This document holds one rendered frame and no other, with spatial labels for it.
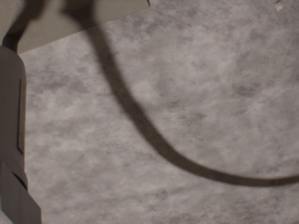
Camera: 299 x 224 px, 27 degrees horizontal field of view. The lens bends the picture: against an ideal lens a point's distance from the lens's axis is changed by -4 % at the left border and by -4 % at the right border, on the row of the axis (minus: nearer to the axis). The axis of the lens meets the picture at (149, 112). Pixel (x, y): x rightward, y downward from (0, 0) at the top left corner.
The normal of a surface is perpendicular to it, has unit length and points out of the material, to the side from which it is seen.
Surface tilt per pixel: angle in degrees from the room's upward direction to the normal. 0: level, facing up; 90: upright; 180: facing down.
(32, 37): 0
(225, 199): 0
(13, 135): 90
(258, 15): 0
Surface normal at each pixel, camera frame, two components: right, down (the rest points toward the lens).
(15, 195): 0.94, -0.30
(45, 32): 0.11, 0.71
